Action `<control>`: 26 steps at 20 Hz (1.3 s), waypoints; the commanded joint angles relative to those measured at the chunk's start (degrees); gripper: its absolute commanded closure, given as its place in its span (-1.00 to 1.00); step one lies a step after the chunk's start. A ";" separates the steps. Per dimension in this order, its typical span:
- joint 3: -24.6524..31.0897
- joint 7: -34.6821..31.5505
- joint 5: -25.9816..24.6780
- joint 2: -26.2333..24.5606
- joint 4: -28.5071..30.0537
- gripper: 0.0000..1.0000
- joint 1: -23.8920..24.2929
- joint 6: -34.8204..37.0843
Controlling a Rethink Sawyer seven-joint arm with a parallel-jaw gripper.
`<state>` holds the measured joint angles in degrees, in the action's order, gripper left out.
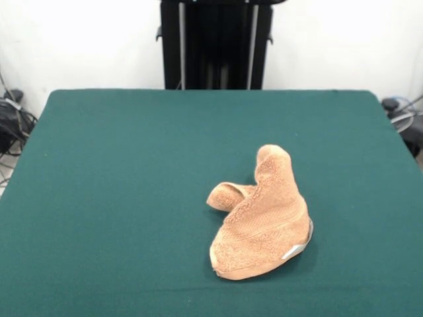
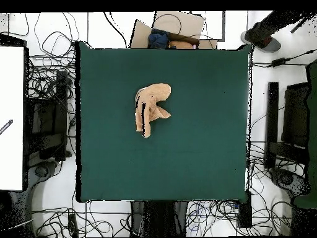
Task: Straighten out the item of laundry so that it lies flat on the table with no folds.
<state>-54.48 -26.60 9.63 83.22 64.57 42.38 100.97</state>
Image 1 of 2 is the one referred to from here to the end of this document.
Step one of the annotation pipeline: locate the tan terry towel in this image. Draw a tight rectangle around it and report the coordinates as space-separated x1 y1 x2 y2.
206 143 315 281

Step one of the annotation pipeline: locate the dark green table cloth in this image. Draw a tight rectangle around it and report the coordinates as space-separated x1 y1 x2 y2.
0 88 423 317

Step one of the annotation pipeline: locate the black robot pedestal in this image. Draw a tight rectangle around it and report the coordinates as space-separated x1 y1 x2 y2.
155 0 275 90

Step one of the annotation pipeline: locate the black device with cables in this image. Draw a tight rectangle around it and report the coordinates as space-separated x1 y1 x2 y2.
381 96 423 156

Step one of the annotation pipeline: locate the black cable bundle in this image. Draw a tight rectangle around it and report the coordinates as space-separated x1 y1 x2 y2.
0 88 39 157

